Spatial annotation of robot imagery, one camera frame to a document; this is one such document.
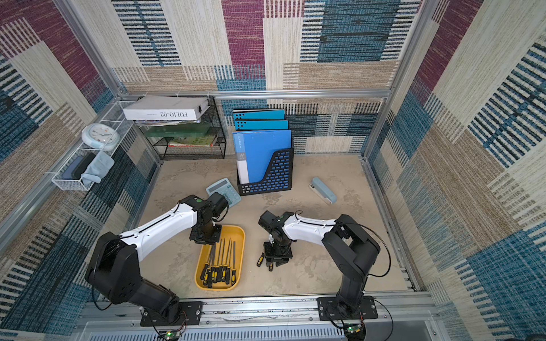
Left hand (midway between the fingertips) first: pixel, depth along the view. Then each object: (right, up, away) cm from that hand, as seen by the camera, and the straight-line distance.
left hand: (212, 241), depth 84 cm
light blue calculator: (0, +20, +21) cm, 29 cm away
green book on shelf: (-20, +46, +15) cm, 53 cm away
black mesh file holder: (+26, +25, +14) cm, 39 cm away
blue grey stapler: (+46, +19, +17) cm, 53 cm away
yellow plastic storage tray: (+9, +1, +7) cm, 11 cm away
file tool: (-2, -8, -1) cm, 9 cm away
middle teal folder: (+18, +48, +11) cm, 52 cm away
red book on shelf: (-15, +39, +13) cm, 44 cm away
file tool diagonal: (+5, -10, 0) cm, 11 cm away
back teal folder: (+17, +54, +18) cm, 59 cm away
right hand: (+22, -9, 0) cm, 24 cm away
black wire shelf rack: (-11, +43, +18) cm, 48 cm away
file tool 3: (+5, -5, +4) cm, 8 cm away
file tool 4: (+6, -10, -1) cm, 12 cm away
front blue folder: (+16, +36, +6) cm, 40 cm away
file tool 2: (0, -12, -4) cm, 13 cm away
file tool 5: (+18, -8, +1) cm, 20 cm away
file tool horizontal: (-1, -13, -4) cm, 13 cm away
